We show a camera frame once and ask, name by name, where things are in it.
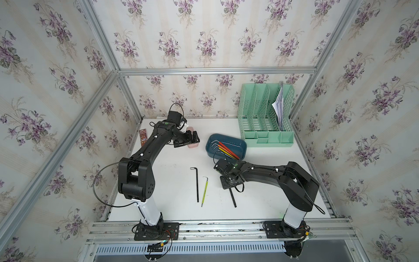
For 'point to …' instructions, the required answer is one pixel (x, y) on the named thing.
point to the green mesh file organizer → (258, 120)
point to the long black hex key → (232, 197)
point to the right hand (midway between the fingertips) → (229, 185)
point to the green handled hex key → (205, 191)
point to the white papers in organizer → (278, 105)
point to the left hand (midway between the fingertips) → (193, 141)
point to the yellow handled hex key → (226, 153)
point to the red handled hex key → (227, 149)
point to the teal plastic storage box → (239, 146)
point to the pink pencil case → (192, 146)
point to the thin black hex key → (192, 168)
